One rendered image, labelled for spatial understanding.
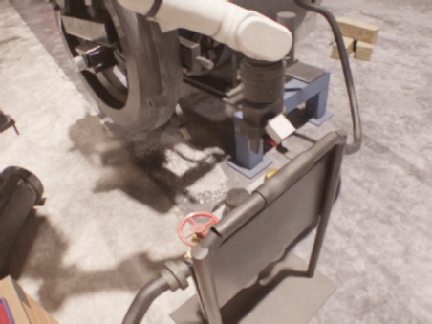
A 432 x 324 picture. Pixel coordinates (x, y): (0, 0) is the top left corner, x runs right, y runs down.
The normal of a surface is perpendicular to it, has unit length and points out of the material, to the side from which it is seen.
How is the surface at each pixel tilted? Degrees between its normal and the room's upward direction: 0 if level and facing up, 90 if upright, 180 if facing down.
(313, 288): 0
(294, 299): 0
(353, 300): 0
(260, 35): 90
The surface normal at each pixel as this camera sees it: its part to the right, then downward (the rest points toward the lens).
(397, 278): -0.09, -0.75
